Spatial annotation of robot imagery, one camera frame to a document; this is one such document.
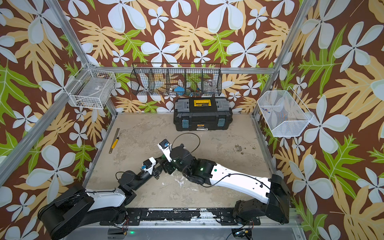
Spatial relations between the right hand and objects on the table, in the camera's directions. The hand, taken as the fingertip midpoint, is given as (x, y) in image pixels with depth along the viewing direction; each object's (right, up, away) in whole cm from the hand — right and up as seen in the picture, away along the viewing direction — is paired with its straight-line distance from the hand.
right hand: (161, 155), depth 70 cm
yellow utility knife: (-39, +2, +32) cm, 50 cm away
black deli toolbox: (+19, +22, +28) cm, 40 cm away
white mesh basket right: (+67, +21, +14) cm, 72 cm away
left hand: (0, -2, +7) cm, 7 cm away
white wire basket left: (-44, +36, +16) cm, 59 cm away
